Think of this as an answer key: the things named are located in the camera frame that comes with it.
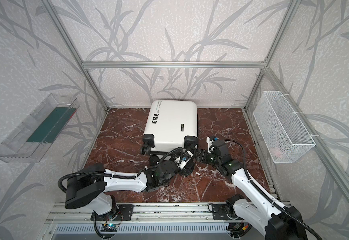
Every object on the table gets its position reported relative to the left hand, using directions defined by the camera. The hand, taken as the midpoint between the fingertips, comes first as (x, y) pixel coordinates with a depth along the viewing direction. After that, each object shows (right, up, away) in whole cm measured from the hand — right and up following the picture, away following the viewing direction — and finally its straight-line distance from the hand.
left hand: (190, 151), depth 78 cm
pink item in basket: (+41, +1, -6) cm, 42 cm away
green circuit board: (-39, -35, -7) cm, 53 cm away
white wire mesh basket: (+39, +10, -17) cm, 43 cm away
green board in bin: (-60, +14, -15) cm, 64 cm away
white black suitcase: (-11, +14, +6) cm, 19 cm away
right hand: (+4, 0, +4) cm, 5 cm away
